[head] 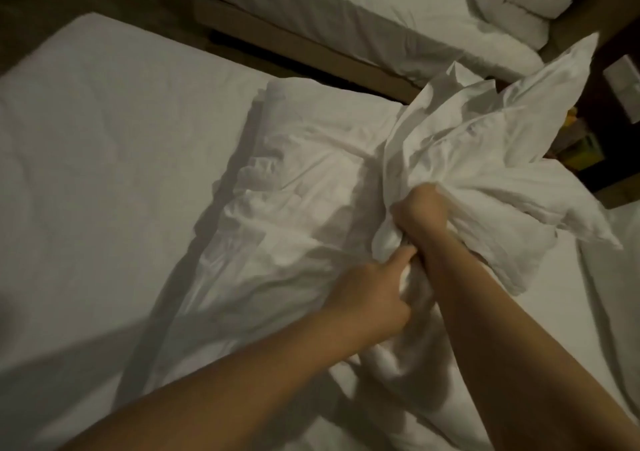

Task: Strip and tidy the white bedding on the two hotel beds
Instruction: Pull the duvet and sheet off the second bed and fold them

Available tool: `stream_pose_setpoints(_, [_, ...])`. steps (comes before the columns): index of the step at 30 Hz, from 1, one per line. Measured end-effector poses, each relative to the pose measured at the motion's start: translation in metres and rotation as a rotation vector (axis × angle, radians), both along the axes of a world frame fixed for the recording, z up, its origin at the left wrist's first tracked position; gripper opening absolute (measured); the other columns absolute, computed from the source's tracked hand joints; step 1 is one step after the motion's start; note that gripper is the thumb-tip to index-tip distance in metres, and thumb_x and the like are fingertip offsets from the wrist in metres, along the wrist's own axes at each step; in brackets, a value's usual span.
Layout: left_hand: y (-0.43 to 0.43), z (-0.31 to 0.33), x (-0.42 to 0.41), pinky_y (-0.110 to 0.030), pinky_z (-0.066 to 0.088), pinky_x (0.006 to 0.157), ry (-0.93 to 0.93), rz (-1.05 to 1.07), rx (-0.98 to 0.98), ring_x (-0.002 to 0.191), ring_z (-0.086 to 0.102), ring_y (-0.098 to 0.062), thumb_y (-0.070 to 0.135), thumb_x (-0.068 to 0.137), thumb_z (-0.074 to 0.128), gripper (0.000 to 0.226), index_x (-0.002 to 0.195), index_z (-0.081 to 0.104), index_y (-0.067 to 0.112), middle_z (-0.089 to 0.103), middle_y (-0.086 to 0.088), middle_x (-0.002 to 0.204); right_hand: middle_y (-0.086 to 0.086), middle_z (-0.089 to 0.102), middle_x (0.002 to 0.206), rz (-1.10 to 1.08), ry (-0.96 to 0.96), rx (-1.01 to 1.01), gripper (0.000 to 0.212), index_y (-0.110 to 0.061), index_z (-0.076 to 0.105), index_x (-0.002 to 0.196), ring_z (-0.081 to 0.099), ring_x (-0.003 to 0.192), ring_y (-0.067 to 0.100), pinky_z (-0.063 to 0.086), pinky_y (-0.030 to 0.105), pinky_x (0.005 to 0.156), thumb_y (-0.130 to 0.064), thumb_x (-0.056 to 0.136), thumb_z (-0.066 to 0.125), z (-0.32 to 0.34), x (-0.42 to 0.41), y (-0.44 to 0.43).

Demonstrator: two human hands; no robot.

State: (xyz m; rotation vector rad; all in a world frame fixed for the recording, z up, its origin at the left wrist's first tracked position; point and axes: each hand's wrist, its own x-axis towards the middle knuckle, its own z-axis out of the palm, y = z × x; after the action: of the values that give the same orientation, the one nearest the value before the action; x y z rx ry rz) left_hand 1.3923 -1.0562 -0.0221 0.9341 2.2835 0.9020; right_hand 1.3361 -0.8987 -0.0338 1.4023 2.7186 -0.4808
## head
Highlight person's left hand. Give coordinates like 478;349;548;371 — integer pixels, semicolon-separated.
325;244;419;345

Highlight person's right hand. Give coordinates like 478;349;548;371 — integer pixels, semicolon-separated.
388;182;453;257

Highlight white duvet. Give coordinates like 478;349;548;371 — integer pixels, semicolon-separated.
470;0;576;51
110;32;623;451

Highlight white pillow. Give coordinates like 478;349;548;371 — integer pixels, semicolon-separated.
580;200;640;417

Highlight person's right forearm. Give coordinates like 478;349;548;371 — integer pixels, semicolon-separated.
420;236;640;451

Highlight person's left forearm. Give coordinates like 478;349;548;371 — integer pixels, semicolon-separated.
60;310;386;451

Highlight pale green box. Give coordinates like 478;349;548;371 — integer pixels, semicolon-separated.
560;130;606;171

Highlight reddish wooden nightstand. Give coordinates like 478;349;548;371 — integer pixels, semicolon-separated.
545;50;640;191

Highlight white switch panel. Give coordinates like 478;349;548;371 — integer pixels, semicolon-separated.
602;53;640;125

